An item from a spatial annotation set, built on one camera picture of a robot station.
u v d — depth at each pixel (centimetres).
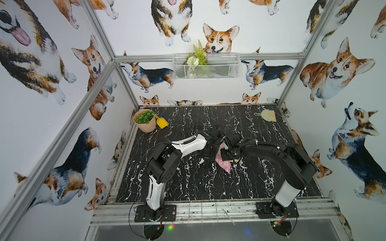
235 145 70
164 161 53
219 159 90
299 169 47
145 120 95
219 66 92
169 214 73
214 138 76
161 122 110
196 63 82
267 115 115
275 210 67
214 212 75
